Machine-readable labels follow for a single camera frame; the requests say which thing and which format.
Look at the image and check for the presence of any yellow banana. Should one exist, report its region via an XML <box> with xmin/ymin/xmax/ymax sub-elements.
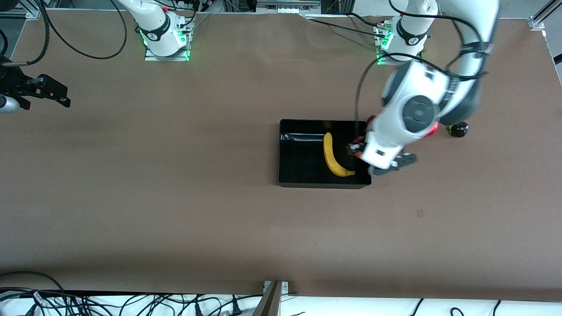
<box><xmin>323</xmin><ymin>132</ymin><xmax>356</xmax><ymax>177</ymax></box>

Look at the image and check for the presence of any black plastic tray box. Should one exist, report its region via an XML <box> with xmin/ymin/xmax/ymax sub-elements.
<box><xmin>278</xmin><ymin>118</ymin><xmax>372</xmax><ymax>190</ymax></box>

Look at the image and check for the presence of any silver metal box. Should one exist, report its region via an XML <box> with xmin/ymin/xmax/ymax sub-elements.
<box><xmin>256</xmin><ymin>0</ymin><xmax>321</xmax><ymax>15</ymax></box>

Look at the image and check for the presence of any dark purple mangosteen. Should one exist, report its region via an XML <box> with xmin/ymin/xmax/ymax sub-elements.
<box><xmin>447</xmin><ymin>122</ymin><xmax>469</xmax><ymax>139</ymax></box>

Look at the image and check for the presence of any black looping cable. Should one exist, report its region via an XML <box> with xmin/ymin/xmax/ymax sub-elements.
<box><xmin>43</xmin><ymin>0</ymin><xmax>128</xmax><ymax>60</ymax></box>

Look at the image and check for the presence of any aluminium frame profile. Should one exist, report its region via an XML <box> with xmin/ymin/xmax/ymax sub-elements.
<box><xmin>0</xmin><ymin>0</ymin><xmax>43</xmax><ymax>19</ymax></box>
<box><xmin>529</xmin><ymin>0</ymin><xmax>562</xmax><ymax>31</ymax></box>

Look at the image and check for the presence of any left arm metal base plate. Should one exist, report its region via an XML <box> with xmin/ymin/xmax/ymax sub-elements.
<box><xmin>376</xmin><ymin>22</ymin><xmax>423</xmax><ymax>66</ymax></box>

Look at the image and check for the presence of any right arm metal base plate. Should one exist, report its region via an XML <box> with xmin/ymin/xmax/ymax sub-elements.
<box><xmin>144</xmin><ymin>18</ymin><xmax>191</xmax><ymax>61</ymax></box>

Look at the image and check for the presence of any black base cable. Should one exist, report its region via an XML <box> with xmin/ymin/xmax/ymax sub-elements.
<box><xmin>303</xmin><ymin>17</ymin><xmax>389</xmax><ymax>40</ymax></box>
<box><xmin>348</xmin><ymin>12</ymin><xmax>388</xmax><ymax>29</ymax></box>

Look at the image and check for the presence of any black floor cable loop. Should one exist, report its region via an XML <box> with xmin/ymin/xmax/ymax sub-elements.
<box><xmin>0</xmin><ymin>271</ymin><xmax>67</xmax><ymax>294</ymax></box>

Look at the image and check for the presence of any aluminium post with bracket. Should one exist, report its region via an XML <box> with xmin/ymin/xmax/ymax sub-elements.
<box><xmin>252</xmin><ymin>280</ymin><xmax>289</xmax><ymax>316</ymax></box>

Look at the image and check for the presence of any black cable with plug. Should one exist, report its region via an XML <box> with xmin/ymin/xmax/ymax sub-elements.
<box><xmin>206</xmin><ymin>295</ymin><xmax>243</xmax><ymax>316</ymax></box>
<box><xmin>145</xmin><ymin>294</ymin><xmax>205</xmax><ymax>316</ymax></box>

